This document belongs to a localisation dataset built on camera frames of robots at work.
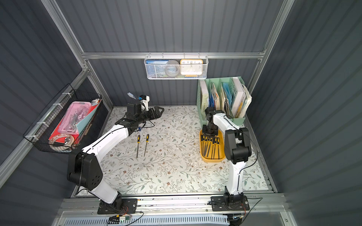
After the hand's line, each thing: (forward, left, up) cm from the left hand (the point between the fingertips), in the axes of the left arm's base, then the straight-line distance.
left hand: (158, 109), depth 84 cm
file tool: (-7, +17, -26) cm, 32 cm away
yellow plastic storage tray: (-13, -42, -27) cm, 52 cm away
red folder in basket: (-22, +45, +3) cm, 50 cm away
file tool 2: (-7, +11, -26) cm, 29 cm away
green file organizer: (+17, -46, -3) cm, 49 cm away
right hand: (-5, -34, -21) cm, 40 cm away
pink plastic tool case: (-9, +44, +5) cm, 45 cm away
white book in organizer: (+14, -54, -4) cm, 56 cm away
